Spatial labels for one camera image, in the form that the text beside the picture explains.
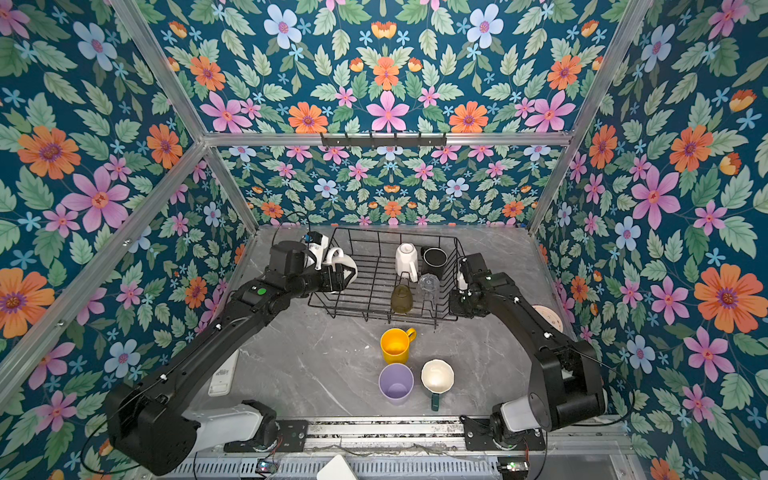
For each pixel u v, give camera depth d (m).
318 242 0.70
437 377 0.82
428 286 0.91
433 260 0.95
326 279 0.68
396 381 0.82
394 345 0.88
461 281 0.72
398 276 1.01
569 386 0.42
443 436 0.75
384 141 0.91
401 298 0.91
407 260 0.96
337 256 0.75
